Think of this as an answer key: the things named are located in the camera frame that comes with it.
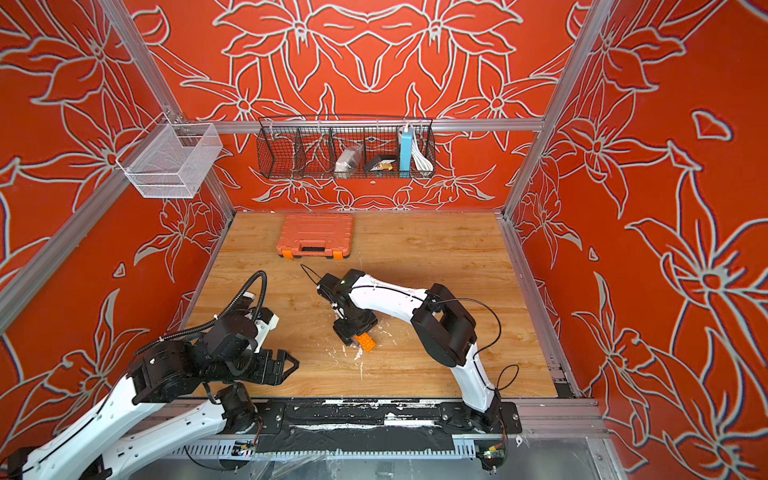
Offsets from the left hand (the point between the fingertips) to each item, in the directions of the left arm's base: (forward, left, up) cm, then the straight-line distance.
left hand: (287, 362), depth 66 cm
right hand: (+11, -11, -13) cm, 20 cm away
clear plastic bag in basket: (+56, -7, +15) cm, 58 cm away
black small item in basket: (+55, -19, +16) cm, 60 cm away
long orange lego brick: (+10, -17, -10) cm, 22 cm away
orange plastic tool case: (+48, +6, -11) cm, 50 cm away
